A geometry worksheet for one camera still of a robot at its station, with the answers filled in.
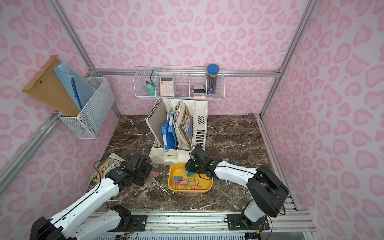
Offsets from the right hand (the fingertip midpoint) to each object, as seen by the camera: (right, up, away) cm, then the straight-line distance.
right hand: (186, 166), depth 85 cm
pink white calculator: (-13, +48, +10) cm, 51 cm away
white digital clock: (+8, +44, +3) cm, 45 cm away
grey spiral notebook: (-17, +27, +1) cm, 32 cm away
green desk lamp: (-22, +47, +5) cm, 52 cm away
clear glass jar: (-2, +45, +11) cm, 46 cm away
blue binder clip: (-4, -7, +2) cm, 9 cm away
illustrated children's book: (-49, 0, +10) cm, 50 cm away
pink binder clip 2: (-3, -9, -2) cm, 9 cm away
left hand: (-19, +1, -3) cm, 19 cm away
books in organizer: (-1, +24, +1) cm, 24 cm away
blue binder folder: (-9, +18, -1) cm, 21 cm away
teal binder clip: (+2, -5, +2) cm, 6 cm away
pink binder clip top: (-19, -5, +2) cm, 20 cm away
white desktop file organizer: (+8, +33, +10) cm, 35 cm away
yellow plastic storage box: (-6, -3, +4) cm, 8 cm away
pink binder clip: (+6, -11, -3) cm, 13 cm away
